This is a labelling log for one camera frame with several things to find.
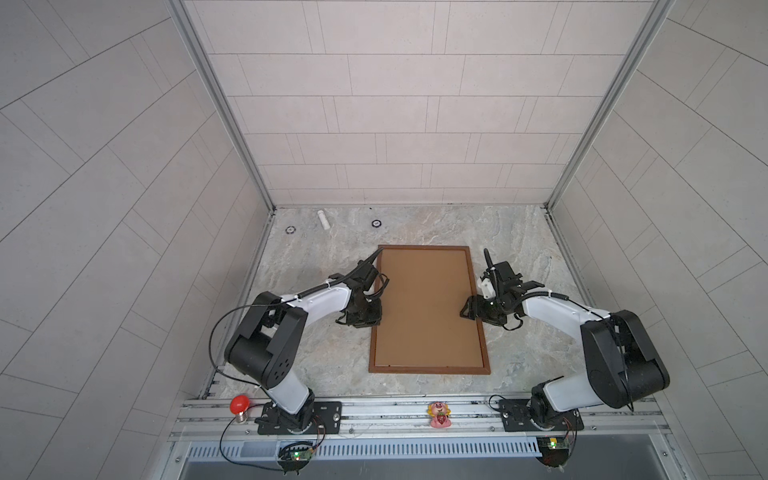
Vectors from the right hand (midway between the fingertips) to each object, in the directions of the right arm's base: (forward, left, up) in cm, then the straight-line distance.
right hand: (467, 314), depth 88 cm
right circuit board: (-34, -13, -2) cm, 36 cm away
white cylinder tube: (+39, +46, +4) cm, 60 cm away
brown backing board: (-2, +14, +1) cm, 14 cm away
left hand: (+1, +24, 0) cm, 24 cm away
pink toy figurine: (-25, +12, +2) cm, 28 cm away
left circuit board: (-31, +45, +3) cm, 55 cm away
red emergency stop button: (-21, +60, +5) cm, 64 cm away
